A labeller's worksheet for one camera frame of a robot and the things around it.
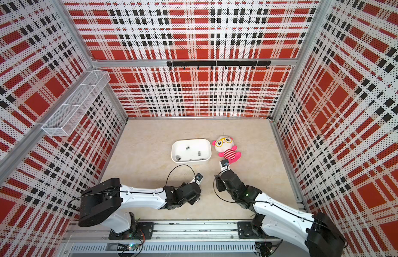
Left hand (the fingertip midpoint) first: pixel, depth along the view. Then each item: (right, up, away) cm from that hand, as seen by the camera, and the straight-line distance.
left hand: (197, 188), depth 86 cm
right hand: (+14, +8, -3) cm, 16 cm away
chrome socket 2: (0, +17, +15) cm, 23 cm away
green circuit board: (-28, -20, -17) cm, 39 cm away
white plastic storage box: (-5, +18, +15) cm, 25 cm away
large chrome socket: (-13, +15, +12) cm, 23 cm away
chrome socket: (-8, +20, +18) cm, 28 cm away
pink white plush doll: (+17, +22, +11) cm, 30 cm away
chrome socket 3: (+2, +14, +12) cm, 19 cm away
